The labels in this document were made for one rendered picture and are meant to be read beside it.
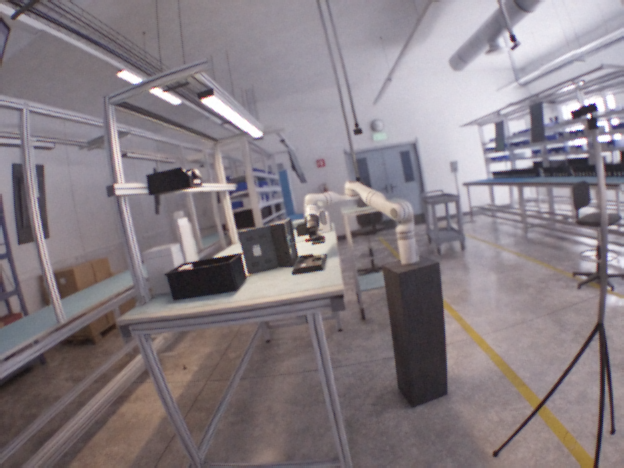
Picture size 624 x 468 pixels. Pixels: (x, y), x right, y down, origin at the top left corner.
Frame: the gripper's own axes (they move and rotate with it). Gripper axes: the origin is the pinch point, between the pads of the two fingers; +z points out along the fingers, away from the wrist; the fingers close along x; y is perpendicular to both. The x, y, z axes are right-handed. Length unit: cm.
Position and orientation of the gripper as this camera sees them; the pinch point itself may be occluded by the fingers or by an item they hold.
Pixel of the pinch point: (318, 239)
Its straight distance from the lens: 157.8
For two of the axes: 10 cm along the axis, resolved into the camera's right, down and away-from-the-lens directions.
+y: -9.8, 1.8, 0.9
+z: 0.3, 5.8, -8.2
